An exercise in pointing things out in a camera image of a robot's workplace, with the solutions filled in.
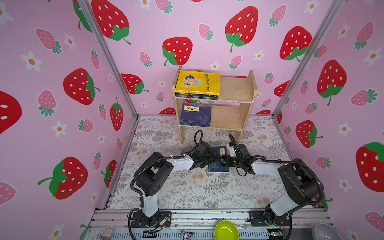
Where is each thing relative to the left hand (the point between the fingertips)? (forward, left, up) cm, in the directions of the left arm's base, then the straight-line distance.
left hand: (217, 159), depth 91 cm
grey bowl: (-37, -47, 0) cm, 60 cm away
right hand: (+1, -4, -2) cm, 5 cm away
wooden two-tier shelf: (+24, -9, +18) cm, 31 cm away
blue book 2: (-3, 0, -3) cm, 5 cm away
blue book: (+19, +13, +20) cm, 30 cm away
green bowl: (-36, -2, -4) cm, 37 cm away
